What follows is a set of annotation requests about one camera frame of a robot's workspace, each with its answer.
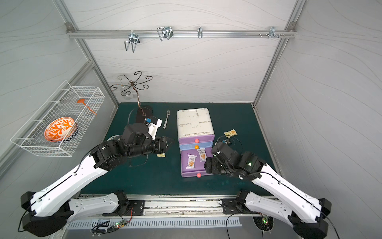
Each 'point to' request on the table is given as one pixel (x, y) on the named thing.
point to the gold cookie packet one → (161, 155)
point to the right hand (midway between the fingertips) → (210, 165)
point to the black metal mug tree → (133, 83)
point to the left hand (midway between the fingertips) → (171, 143)
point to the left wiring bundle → (97, 230)
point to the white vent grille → (155, 222)
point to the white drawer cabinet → (194, 121)
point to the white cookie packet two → (202, 154)
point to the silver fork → (168, 113)
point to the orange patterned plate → (60, 129)
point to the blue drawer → (196, 146)
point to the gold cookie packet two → (231, 133)
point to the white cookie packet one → (191, 161)
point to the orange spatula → (82, 101)
